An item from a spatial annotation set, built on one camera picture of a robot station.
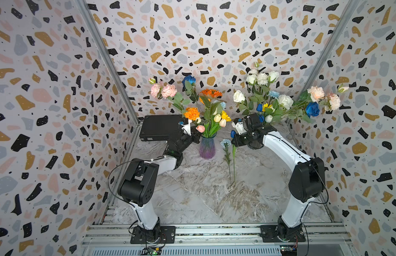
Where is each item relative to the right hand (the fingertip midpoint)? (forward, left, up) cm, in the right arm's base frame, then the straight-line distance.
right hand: (233, 140), depth 89 cm
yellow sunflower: (+6, +5, +13) cm, 15 cm away
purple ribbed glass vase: (+1, +15, -9) cm, 18 cm away
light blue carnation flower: (+9, +3, -14) cm, 17 cm away
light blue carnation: (+10, +6, +17) cm, 21 cm away
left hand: (+2, +16, +9) cm, 18 cm away
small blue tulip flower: (+1, +1, +5) cm, 5 cm away
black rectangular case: (+23, +50, -15) cm, 57 cm away
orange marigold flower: (+1, +22, +19) cm, 29 cm away
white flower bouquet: (+16, -20, +12) cm, 28 cm away
